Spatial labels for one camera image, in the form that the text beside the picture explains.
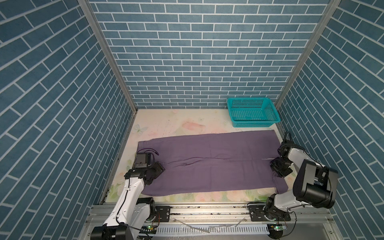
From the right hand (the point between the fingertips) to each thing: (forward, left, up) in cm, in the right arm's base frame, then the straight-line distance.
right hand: (274, 169), depth 88 cm
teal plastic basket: (+47, +6, 0) cm, 48 cm away
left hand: (-7, +67, +5) cm, 67 cm away
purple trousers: (+2, +21, 0) cm, 22 cm away
